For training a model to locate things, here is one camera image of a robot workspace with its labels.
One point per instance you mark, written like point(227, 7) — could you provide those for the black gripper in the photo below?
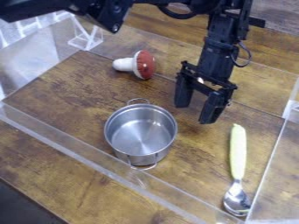
point(208, 77)

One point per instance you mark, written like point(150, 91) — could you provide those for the red and white toy mushroom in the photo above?
point(140, 64)

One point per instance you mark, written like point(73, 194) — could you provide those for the spoon with yellow-green handle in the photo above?
point(235, 200)

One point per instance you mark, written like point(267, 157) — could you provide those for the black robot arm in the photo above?
point(227, 24)

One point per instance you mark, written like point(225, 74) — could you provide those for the black strip on table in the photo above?
point(256, 22)

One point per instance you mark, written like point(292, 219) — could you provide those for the silver pot with handles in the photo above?
point(140, 131)

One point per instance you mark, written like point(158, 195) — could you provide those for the clear acrylic triangle bracket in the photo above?
point(85, 40)

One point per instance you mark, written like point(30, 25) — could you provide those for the clear acrylic enclosure wall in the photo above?
point(82, 184)

